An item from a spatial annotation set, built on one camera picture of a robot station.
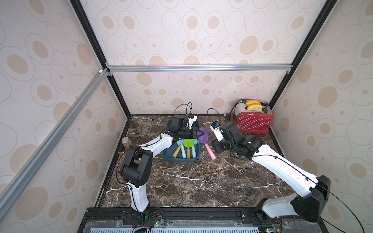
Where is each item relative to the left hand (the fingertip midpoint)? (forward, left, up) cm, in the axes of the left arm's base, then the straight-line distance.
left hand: (205, 132), depth 84 cm
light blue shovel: (+5, +5, -17) cm, 19 cm away
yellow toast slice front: (+21, -34, 0) cm, 40 cm away
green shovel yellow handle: (-3, +18, -18) cm, 26 cm away
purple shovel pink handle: (-2, +1, -4) cm, 5 cm away
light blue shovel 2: (+6, +16, -19) cm, 25 cm away
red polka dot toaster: (+16, -32, -8) cm, 36 cm away
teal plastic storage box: (-4, +23, -18) cm, 30 cm away
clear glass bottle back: (0, +50, -11) cm, 51 cm away
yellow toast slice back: (+26, -32, +1) cm, 41 cm away
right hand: (-9, -3, +2) cm, 10 cm away
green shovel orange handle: (+4, +10, -17) cm, 20 cm away
